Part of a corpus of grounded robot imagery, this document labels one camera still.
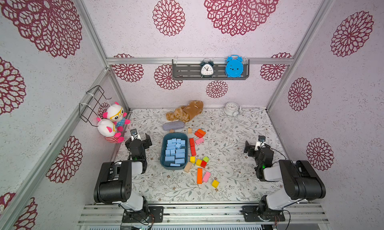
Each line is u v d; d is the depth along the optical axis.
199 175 0.87
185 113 1.05
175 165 0.88
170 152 0.92
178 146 0.97
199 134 1.06
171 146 0.97
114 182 0.45
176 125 1.06
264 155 0.71
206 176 0.86
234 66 0.90
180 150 0.95
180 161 0.90
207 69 0.90
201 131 1.07
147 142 0.85
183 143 0.98
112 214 0.75
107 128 0.83
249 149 0.84
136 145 0.69
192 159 0.90
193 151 0.97
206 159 0.92
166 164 0.90
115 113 0.93
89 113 0.76
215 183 0.83
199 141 1.00
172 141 0.98
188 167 0.88
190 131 1.06
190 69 0.93
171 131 1.06
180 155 0.93
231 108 1.17
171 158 0.92
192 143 0.99
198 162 0.90
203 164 0.89
